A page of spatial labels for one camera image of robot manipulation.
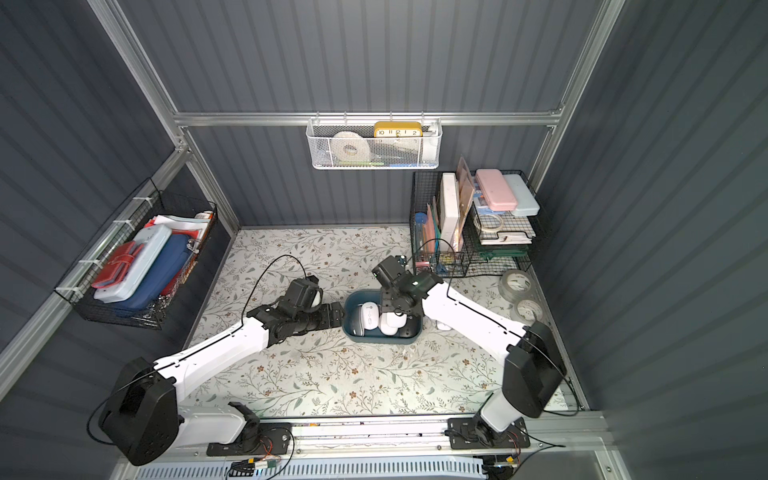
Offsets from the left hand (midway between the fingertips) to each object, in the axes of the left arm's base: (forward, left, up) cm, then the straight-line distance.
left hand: (335, 316), depth 85 cm
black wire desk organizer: (+26, -42, +12) cm, 51 cm away
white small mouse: (-3, -16, +2) cm, 17 cm away
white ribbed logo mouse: (+4, -9, -7) cm, 13 cm away
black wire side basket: (+19, +48, +25) cm, 57 cm away
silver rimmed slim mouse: (+1, -32, -10) cm, 34 cm away
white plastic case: (-5, +40, +25) cm, 48 cm away
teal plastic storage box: (-1, -5, -7) cm, 8 cm away
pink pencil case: (+38, -51, +15) cm, 66 cm away
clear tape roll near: (+7, -61, -9) cm, 62 cm away
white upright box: (+27, -34, +15) cm, 46 cm away
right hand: (+1, -19, +4) cm, 20 cm away
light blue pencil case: (+35, -61, +12) cm, 71 cm away
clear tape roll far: (+16, -59, -9) cm, 62 cm away
